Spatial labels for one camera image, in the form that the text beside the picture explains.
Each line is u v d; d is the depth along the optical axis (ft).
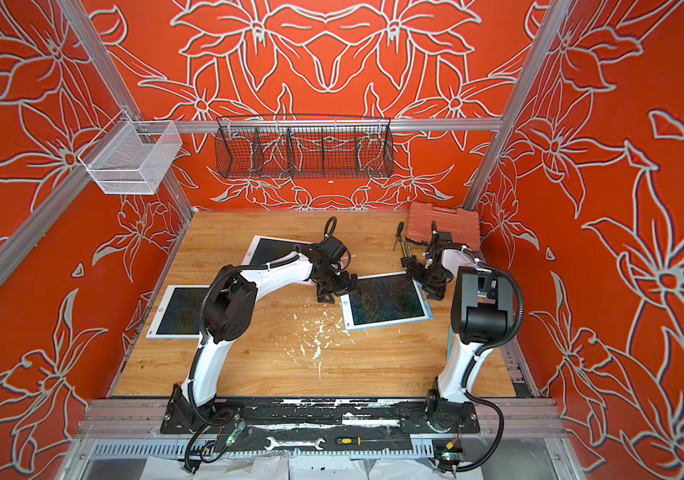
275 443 2.29
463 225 3.82
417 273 2.86
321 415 2.44
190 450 2.24
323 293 2.98
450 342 2.79
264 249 3.54
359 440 2.29
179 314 2.98
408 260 3.40
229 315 1.79
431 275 2.67
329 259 2.60
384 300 3.11
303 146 3.30
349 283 2.79
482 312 1.68
